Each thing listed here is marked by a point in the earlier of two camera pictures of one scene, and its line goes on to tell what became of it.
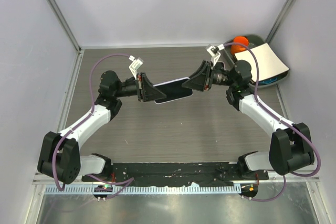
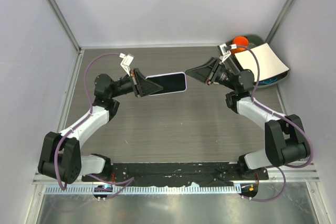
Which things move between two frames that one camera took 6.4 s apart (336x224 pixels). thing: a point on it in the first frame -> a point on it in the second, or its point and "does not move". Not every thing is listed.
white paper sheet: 269,64 does not move
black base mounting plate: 178,173 does not move
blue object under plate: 267,82 does not move
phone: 174,90 -> 171,83
